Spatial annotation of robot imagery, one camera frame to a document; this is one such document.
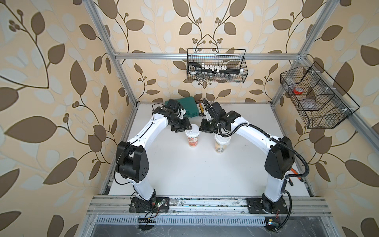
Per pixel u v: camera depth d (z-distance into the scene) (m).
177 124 0.73
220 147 0.85
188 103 1.18
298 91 0.81
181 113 0.79
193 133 0.83
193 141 0.88
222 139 0.80
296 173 0.84
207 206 0.75
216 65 0.80
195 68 0.84
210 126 0.73
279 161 0.48
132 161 0.46
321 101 0.73
